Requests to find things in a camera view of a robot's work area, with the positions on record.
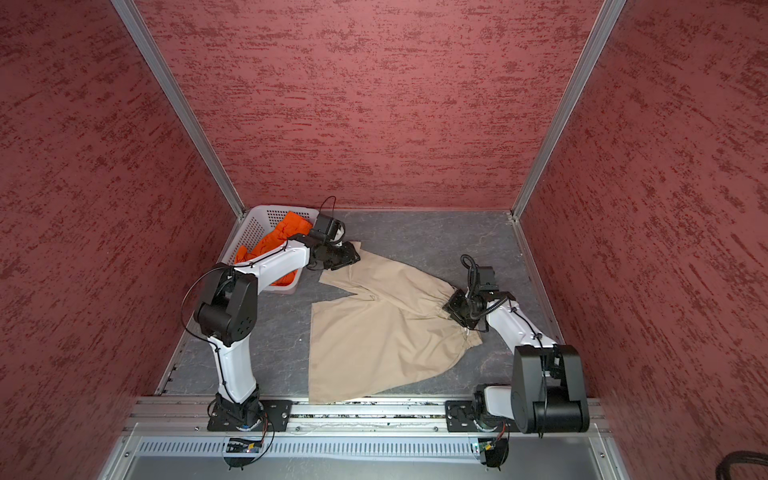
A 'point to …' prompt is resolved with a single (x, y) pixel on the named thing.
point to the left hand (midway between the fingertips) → (355, 263)
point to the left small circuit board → (240, 445)
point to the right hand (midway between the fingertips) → (443, 313)
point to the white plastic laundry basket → (253, 225)
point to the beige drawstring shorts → (394, 329)
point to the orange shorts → (290, 225)
